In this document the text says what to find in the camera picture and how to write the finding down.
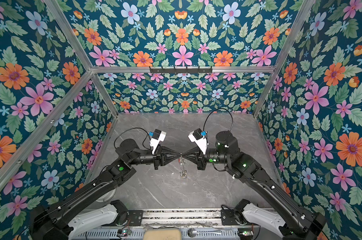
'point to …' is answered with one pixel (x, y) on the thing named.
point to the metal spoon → (192, 232)
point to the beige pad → (162, 234)
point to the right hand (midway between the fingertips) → (184, 154)
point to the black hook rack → (180, 70)
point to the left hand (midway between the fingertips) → (178, 155)
